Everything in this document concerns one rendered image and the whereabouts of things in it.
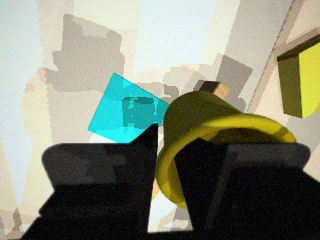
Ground tan wooden strip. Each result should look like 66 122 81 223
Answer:
151 81 231 202

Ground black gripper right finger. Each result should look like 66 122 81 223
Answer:
174 137 311 230

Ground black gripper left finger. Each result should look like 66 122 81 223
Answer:
41 123 158 233

